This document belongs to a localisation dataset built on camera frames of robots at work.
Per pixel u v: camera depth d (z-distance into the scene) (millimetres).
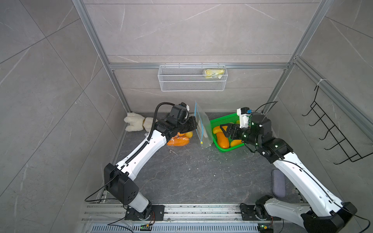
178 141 929
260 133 495
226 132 624
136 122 996
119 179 404
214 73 843
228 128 610
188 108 714
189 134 944
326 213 371
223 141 943
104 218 731
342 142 627
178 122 600
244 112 598
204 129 904
